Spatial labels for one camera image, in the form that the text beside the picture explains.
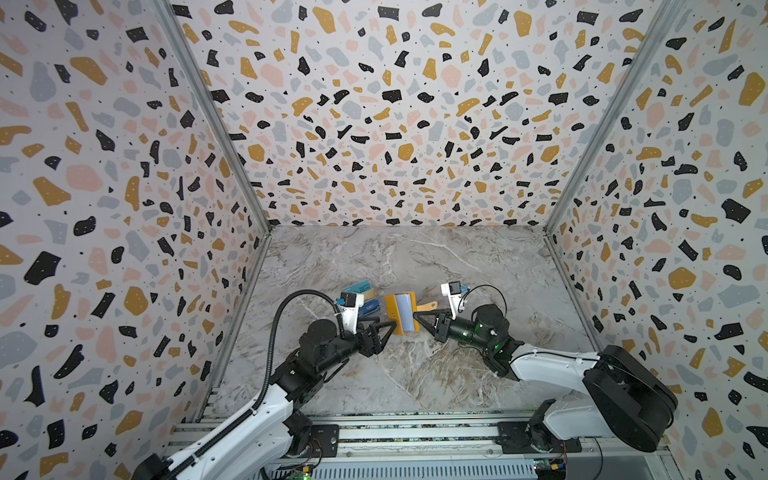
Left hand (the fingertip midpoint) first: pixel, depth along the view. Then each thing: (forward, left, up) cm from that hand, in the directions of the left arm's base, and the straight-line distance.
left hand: (393, 320), depth 72 cm
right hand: (+2, -5, -1) cm, 6 cm away
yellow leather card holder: (+2, 0, 0) cm, 2 cm away
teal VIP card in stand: (+21, +12, -17) cm, 29 cm away
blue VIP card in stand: (+14, +8, -18) cm, 24 cm away
